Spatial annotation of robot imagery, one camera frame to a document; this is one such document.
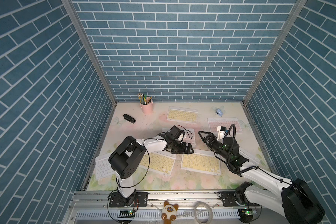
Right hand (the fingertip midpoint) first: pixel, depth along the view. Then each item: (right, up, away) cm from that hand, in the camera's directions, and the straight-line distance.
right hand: (202, 135), depth 80 cm
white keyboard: (+34, -18, +9) cm, 40 cm away
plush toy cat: (-19, -36, -12) cm, 42 cm away
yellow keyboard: (-9, +12, +32) cm, 36 cm away
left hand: (-6, -12, +7) cm, 15 cm away
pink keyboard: (+14, +6, +28) cm, 32 cm away
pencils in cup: (-40, +24, +25) cm, 53 cm away
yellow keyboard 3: (+2, -17, +7) cm, 19 cm away
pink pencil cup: (-37, +17, +29) cm, 50 cm away
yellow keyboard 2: (-24, -18, +7) cm, 31 cm away
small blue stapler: (+20, +14, +32) cm, 40 cm away
